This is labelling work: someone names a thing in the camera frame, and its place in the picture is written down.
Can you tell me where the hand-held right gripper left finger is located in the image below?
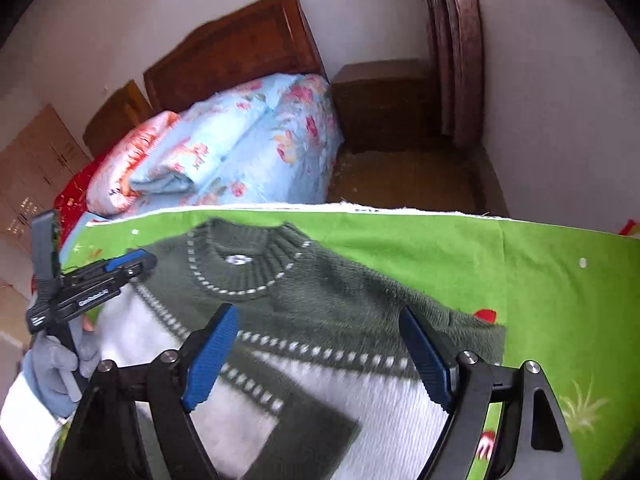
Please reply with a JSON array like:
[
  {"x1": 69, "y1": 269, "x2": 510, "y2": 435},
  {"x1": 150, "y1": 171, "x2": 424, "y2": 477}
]
[{"x1": 50, "y1": 302, "x2": 241, "y2": 480}]

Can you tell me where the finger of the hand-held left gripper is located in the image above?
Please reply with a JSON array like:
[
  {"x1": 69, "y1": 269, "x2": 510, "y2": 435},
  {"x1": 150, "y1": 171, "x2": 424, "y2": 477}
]
[
  {"x1": 116, "y1": 266, "x2": 153, "y2": 287},
  {"x1": 102, "y1": 248, "x2": 159, "y2": 271}
]

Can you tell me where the pink floral quilt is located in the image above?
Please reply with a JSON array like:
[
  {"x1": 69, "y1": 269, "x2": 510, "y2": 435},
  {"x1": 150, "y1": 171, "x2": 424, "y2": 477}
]
[{"x1": 86, "y1": 110, "x2": 181, "y2": 216}]

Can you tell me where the light wooden wardrobe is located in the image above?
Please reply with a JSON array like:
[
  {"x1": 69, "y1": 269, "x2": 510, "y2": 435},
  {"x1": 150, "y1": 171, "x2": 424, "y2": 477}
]
[{"x1": 0, "y1": 103, "x2": 91, "y2": 301}]

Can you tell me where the blue floral quilt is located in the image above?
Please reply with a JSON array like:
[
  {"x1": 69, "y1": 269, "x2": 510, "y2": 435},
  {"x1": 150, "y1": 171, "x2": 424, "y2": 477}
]
[{"x1": 129, "y1": 72, "x2": 345, "y2": 206}]

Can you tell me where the green knit sweater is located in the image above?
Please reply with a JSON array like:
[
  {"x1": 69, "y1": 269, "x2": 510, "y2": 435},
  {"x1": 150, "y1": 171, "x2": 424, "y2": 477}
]
[{"x1": 10, "y1": 217, "x2": 507, "y2": 480}]

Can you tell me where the red patterned bed sheet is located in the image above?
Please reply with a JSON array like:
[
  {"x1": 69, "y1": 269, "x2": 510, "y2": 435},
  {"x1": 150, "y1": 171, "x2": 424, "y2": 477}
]
[{"x1": 52, "y1": 152, "x2": 109, "y2": 249}]

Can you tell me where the wooden nightstand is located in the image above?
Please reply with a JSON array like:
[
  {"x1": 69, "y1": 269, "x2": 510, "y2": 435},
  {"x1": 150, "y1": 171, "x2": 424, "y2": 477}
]
[{"x1": 331, "y1": 58, "x2": 441, "y2": 154}]

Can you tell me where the large carved wooden headboard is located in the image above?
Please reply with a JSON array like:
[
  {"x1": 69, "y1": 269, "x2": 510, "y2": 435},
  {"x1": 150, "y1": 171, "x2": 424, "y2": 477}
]
[{"x1": 143, "y1": 0, "x2": 329, "y2": 114}]

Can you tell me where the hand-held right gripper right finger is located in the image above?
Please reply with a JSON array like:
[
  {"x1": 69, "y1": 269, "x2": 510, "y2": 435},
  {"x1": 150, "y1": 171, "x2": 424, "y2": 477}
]
[{"x1": 398, "y1": 305, "x2": 583, "y2": 480}]

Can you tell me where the green cartoon printed bed sheet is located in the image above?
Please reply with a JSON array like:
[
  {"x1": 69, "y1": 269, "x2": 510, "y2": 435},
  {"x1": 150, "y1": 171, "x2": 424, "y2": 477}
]
[{"x1": 60, "y1": 203, "x2": 640, "y2": 480}]

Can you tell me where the floral patterned curtain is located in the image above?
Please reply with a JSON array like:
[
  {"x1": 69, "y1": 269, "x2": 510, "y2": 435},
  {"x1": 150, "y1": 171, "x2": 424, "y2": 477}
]
[{"x1": 414, "y1": 0, "x2": 489, "y2": 150}]

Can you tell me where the person's left hand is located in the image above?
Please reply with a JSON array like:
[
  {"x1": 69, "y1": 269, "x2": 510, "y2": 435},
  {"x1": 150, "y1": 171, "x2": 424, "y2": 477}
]
[{"x1": 22, "y1": 317, "x2": 102, "y2": 419}]

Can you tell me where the small wooden headboard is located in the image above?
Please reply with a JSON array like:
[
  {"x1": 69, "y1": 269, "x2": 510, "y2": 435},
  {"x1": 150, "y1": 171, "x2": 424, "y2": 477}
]
[{"x1": 82, "y1": 79, "x2": 154, "y2": 159}]

